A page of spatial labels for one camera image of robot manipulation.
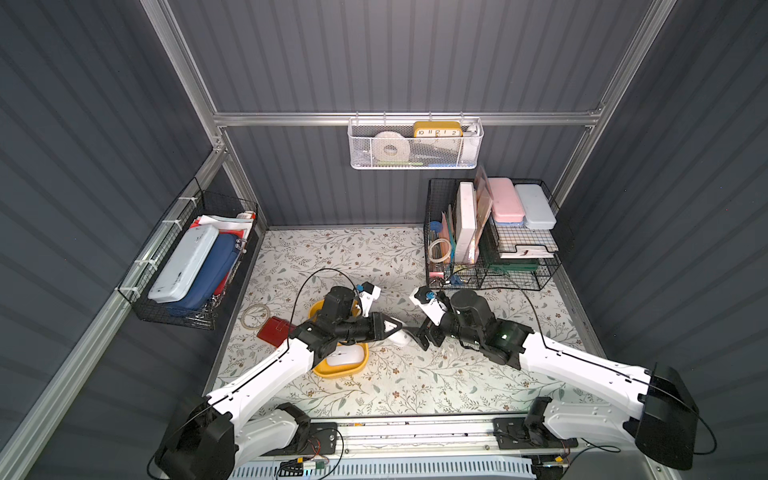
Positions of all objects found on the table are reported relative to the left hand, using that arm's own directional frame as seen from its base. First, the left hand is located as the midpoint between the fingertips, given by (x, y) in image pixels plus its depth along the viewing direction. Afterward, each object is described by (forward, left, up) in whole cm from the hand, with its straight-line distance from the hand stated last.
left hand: (400, 330), depth 75 cm
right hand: (+4, -6, +1) cm, 7 cm away
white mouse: (0, +15, -15) cm, 21 cm away
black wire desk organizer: (+24, -36, 0) cm, 43 cm away
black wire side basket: (+33, +51, +11) cm, 61 cm away
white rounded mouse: (-2, 0, -1) cm, 2 cm away
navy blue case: (+6, +43, +16) cm, 46 cm away
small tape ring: (+34, -13, -12) cm, 38 cm away
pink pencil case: (+37, -34, +9) cm, 51 cm away
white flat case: (+4, +48, +19) cm, 52 cm away
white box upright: (+29, -20, +9) cm, 37 cm away
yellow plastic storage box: (-5, +21, -14) cm, 26 cm away
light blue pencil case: (+38, -44, +7) cm, 59 cm away
